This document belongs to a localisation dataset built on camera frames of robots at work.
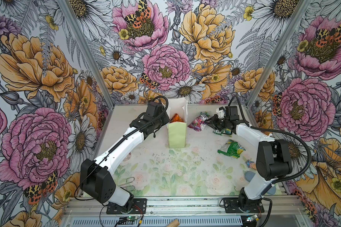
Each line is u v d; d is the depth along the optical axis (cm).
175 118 98
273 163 48
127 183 83
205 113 108
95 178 41
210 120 86
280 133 51
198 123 92
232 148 91
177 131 81
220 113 89
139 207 73
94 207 76
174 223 68
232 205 74
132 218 71
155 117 59
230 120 74
